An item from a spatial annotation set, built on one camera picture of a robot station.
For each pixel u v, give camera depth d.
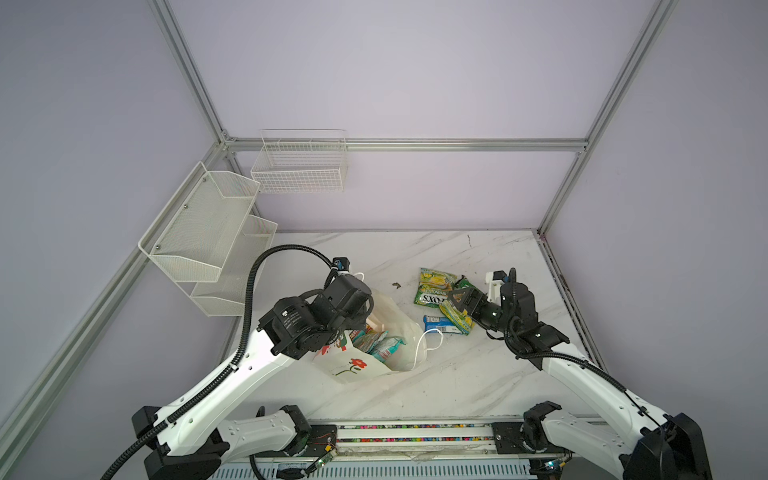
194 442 0.37
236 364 0.39
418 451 0.73
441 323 0.94
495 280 0.74
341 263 0.58
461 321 0.93
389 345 0.76
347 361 0.68
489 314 0.69
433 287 1.01
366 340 0.77
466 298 0.72
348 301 0.47
